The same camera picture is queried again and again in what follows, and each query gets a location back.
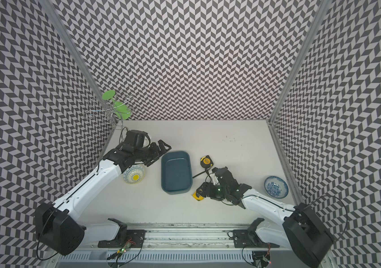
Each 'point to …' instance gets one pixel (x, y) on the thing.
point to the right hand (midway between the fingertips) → (202, 195)
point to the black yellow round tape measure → (205, 162)
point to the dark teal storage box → (176, 172)
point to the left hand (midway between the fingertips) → (165, 153)
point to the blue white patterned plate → (276, 187)
